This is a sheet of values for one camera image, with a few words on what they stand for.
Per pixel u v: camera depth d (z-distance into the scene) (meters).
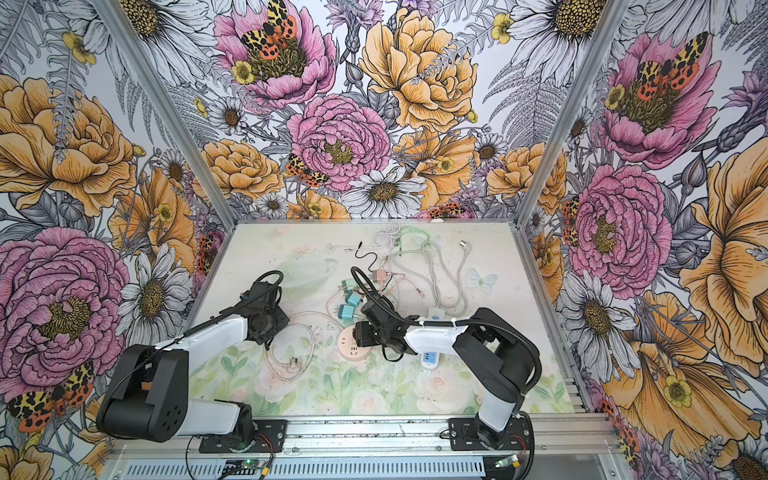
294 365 0.83
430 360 0.85
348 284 1.02
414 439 0.75
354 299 0.97
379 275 1.08
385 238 1.15
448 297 1.00
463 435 0.74
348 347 0.87
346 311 0.94
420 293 1.00
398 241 1.15
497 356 0.47
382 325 0.70
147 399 0.43
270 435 0.74
